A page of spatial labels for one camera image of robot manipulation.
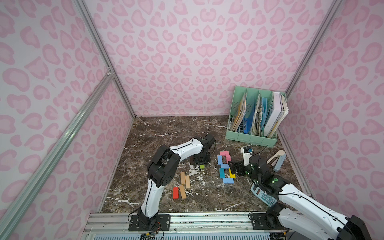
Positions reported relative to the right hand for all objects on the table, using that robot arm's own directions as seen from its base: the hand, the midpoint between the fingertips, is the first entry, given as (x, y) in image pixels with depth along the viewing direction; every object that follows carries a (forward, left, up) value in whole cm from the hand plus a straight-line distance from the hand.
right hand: (235, 161), depth 82 cm
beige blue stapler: (+5, -28, -10) cm, 30 cm away
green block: (+2, +18, -11) cm, 21 cm away
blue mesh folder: (+27, -12, +1) cm, 30 cm away
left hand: (+5, +16, -11) cm, 20 cm away
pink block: (+7, +2, -11) cm, 13 cm away
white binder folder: (+26, -27, +9) cm, 38 cm away
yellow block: (-4, 0, -11) cm, 12 cm away
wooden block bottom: (-14, +28, -10) cm, 33 cm away
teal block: (-3, +6, -10) cm, 12 cm away
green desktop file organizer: (+26, -14, +8) cm, 31 cm away
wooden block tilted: (-8, +26, -10) cm, 29 cm away
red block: (-14, +32, -10) cm, 37 cm away
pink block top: (+11, +3, -11) cm, 16 cm away
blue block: (+7, +7, -11) cm, 15 cm away
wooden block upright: (-5, +29, -11) cm, 32 cm away
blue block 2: (-7, +3, -11) cm, 13 cm away
